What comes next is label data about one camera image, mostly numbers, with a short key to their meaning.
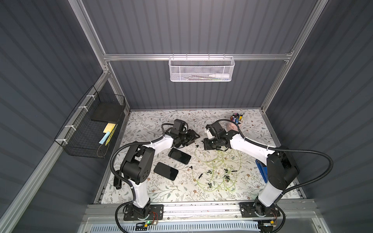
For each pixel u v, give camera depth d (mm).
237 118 973
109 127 753
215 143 750
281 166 481
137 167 494
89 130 726
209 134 740
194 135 842
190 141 846
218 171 879
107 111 794
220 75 893
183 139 803
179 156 1081
